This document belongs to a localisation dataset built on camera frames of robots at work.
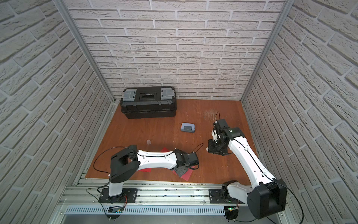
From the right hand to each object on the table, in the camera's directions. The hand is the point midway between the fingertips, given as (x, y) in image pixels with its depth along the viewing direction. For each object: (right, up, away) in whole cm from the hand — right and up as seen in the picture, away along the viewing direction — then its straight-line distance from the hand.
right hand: (213, 150), depth 78 cm
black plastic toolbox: (-41, +29, +17) cm, 53 cm away
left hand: (-19, -12, +6) cm, 23 cm away
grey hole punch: (-14, +11, +22) cm, 29 cm away
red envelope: (-30, -4, +17) cm, 35 cm away
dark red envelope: (-15, -13, -3) cm, 20 cm away
